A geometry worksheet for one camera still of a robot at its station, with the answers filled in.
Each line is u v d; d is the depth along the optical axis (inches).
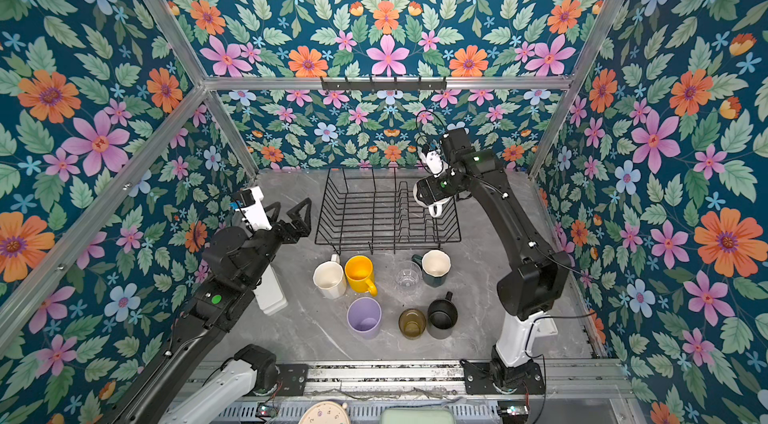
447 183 26.5
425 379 29.5
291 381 29.0
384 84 36.4
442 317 33.0
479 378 28.9
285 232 23.2
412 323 32.4
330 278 33.8
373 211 42.2
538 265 18.4
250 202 22.0
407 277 35.8
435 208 30.6
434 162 28.5
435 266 34.9
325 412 26.6
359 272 35.5
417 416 26.2
